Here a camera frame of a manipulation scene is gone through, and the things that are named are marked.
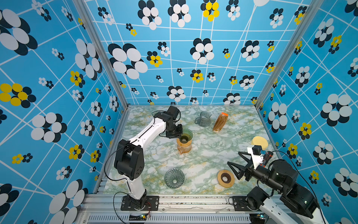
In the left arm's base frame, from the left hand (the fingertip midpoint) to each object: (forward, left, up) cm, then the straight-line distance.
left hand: (182, 135), depth 86 cm
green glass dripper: (0, -3, -1) cm, 3 cm away
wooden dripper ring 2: (-22, -26, -13) cm, 37 cm away
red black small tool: (-9, -56, -11) cm, 58 cm away
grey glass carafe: (+17, -16, -6) cm, 24 cm away
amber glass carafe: (-4, 0, -12) cm, 13 cm away
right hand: (-20, -25, +13) cm, 34 cm away
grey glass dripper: (-22, +5, -11) cm, 26 cm away
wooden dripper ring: (-4, -4, -3) cm, 7 cm away
